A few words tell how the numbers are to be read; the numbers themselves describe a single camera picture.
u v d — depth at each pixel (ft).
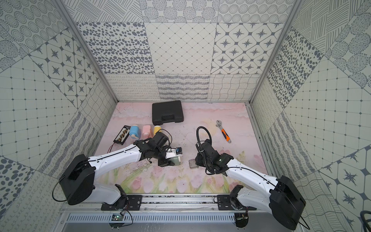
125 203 2.30
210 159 2.03
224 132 3.32
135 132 3.12
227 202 2.43
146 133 3.09
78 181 1.36
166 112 3.54
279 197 1.31
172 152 2.34
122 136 3.22
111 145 3.13
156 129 3.13
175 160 2.56
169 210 2.39
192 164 2.84
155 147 2.16
